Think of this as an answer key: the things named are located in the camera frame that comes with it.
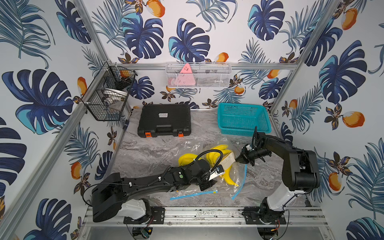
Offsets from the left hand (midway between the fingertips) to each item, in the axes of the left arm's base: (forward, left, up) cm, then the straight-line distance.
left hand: (215, 175), depth 74 cm
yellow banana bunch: (+14, 0, -8) cm, 16 cm away
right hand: (+13, -13, -7) cm, 20 cm away
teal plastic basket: (+52, -22, -14) cm, 58 cm away
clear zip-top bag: (0, +1, +22) cm, 22 cm away
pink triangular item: (+51, +19, +22) cm, 59 cm away
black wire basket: (+33, +63, +17) cm, 73 cm away
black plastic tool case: (+43, +34, -9) cm, 55 cm away
